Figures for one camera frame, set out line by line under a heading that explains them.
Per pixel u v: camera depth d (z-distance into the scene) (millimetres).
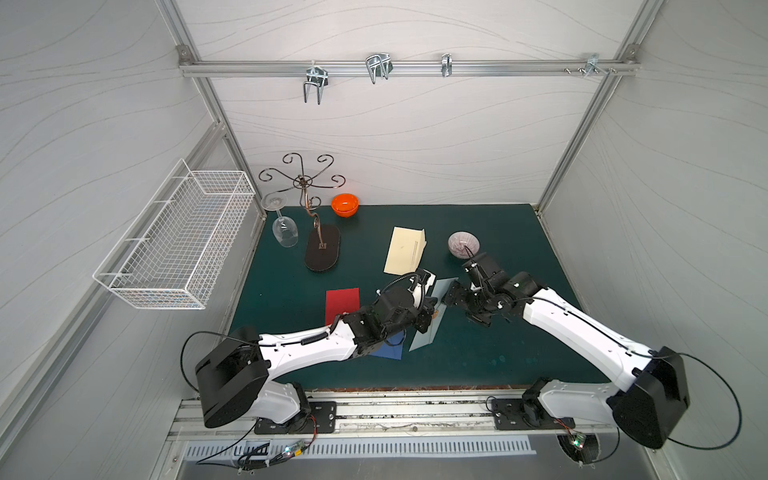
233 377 415
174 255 688
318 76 782
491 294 590
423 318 675
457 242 1074
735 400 396
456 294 717
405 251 1078
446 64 782
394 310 577
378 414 748
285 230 876
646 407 387
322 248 1072
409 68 788
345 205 1187
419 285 650
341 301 953
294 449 687
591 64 765
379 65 765
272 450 699
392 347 670
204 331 425
